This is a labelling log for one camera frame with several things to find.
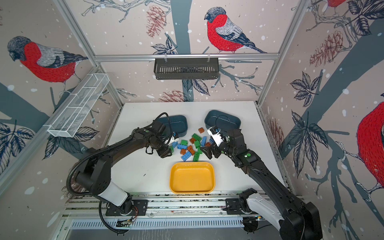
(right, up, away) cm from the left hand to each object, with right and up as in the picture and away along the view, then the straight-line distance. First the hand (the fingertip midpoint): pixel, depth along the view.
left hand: (168, 149), depth 87 cm
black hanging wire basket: (+10, +55, +18) cm, 58 cm away
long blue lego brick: (+11, -5, +3) cm, 12 cm away
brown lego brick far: (+20, +10, +17) cm, 28 cm away
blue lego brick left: (+7, 0, +7) cm, 10 cm away
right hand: (+22, +6, -10) cm, 25 cm away
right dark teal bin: (+38, +16, +22) cm, 46 cm away
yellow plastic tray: (+15, -15, -4) cm, 21 cm away
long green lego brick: (+18, -4, +6) cm, 19 cm away
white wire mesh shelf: (-46, +19, -14) cm, 52 cm away
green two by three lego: (+17, +6, +11) cm, 21 cm away
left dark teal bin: (+4, +14, +21) cm, 26 cm away
